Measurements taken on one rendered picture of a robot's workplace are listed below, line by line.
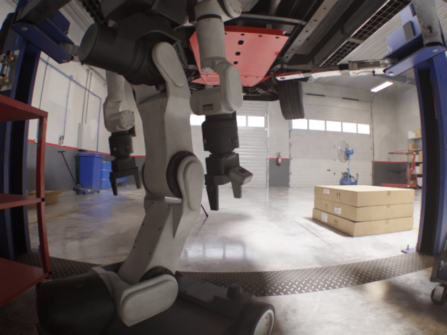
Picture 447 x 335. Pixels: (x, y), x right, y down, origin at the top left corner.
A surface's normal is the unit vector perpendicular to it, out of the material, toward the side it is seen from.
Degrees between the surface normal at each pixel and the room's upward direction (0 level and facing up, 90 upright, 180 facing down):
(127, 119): 90
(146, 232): 60
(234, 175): 101
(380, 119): 90
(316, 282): 23
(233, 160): 90
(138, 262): 46
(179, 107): 115
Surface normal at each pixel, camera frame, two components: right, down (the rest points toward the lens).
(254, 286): 0.04, -0.93
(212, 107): -0.56, 0.18
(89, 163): 0.04, 0.03
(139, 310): 0.82, 0.00
